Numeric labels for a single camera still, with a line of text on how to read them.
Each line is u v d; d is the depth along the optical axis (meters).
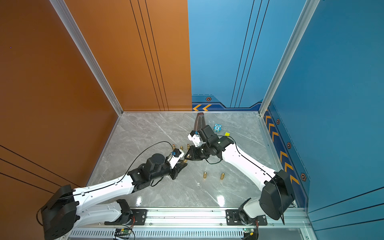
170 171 0.68
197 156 0.67
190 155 0.74
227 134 1.01
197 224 0.76
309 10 0.70
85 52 0.85
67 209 0.41
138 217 0.74
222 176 0.83
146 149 1.00
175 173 0.68
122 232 0.72
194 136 0.71
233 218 0.72
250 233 0.70
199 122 0.96
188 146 0.97
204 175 0.84
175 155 0.66
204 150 0.64
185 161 0.75
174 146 0.95
